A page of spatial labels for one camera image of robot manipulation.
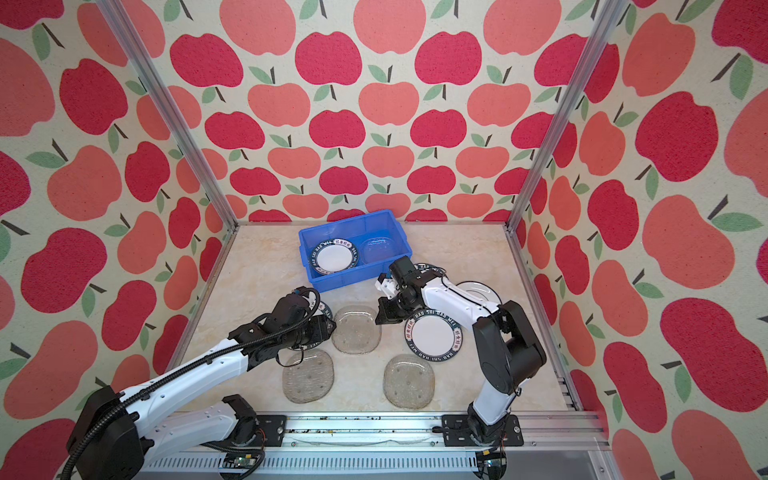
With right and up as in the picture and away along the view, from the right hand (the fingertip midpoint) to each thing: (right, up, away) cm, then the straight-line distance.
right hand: (383, 319), depth 86 cm
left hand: (-13, -2, -5) cm, 14 cm away
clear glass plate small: (+7, -17, -4) cm, 18 cm away
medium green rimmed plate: (-18, +18, +23) cm, 34 cm away
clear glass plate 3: (-21, -16, -2) cm, 27 cm away
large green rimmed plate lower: (+32, +7, +12) cm, 35 cm away
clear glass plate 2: (-8, -2, -2) cm, 8 cm away
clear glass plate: (-2, +21, +27) cm, 34 cm away
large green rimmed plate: (+16, -6, +5) cm, 17 cm away
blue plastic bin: (-10, +29, +29) cm, 42 cm away
